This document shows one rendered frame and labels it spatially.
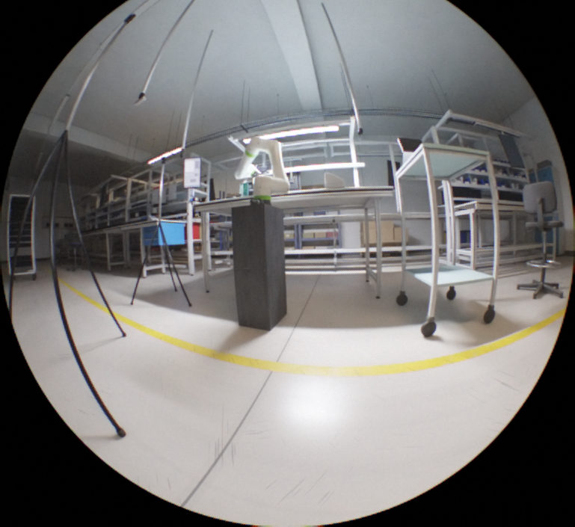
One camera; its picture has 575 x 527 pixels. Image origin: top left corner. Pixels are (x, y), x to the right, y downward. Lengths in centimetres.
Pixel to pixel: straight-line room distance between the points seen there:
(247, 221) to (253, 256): 22
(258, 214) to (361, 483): 129
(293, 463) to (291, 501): 13
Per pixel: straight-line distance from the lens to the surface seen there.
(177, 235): 342
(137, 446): 78
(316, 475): 64
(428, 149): 124
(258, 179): 142
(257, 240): 120
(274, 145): 172
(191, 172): 337
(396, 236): 521
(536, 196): 232
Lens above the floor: 59
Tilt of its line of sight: 1 degrees down
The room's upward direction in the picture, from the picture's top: 2 degrees counter-clockwise
